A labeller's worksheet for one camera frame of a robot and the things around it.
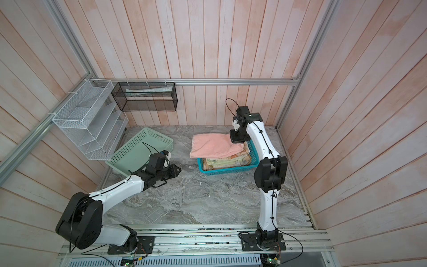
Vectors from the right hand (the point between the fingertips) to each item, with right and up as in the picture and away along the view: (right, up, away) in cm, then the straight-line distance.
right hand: (234, 140), depth 92 cm
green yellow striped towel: (-5, -14, +6) cm, 16 cm away
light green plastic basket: (-63, -8, +14) cm, 65 cm away
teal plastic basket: (+12, -13, +3) cm, 18 cm away
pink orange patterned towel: (+7, -7, +3) cm, 11 cm away
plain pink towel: (-11, -3, +3) cm, 12 cm away
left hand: (-30, -18, -4) cm, 35 cm away
